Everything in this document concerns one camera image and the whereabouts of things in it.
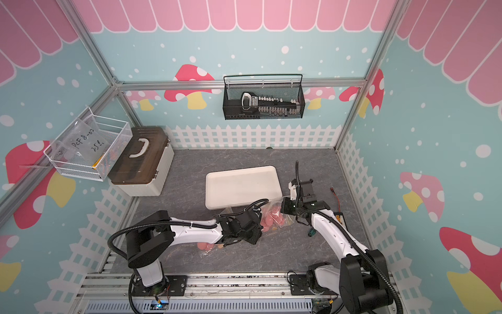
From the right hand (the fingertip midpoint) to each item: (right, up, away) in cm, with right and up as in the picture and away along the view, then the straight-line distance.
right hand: (281, 204), depth 87 cm
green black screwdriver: (+14, -12, 0) cm, 18 cm away
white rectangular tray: (-20, +5, +17) cm, 27 cm away
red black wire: (+30, 0, +12) cm, 32 cm away
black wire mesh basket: (-22, +43, +3) cm, 49 cm away
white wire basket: (-70, +31, -4) cm, 77 cm away
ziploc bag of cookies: (-32, -16, -5) cm, 36 cm away
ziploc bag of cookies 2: (-4, -6, 0) cm, 8 cm away
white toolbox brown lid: (-61, +16, -1) cm, 64 cm away
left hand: (-10, -14, 0) cm, 18 cm away
